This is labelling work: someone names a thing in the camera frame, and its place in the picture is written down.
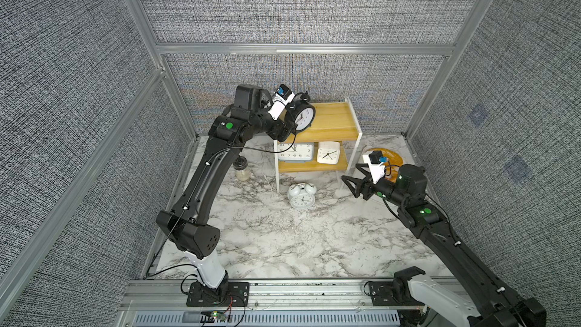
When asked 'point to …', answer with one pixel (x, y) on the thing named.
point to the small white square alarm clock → (328, 153)
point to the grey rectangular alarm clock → (299, 152)
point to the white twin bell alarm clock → (302, 196)
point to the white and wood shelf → (333, 121)
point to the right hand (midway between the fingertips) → (352, 165)
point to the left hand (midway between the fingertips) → (290, 114)
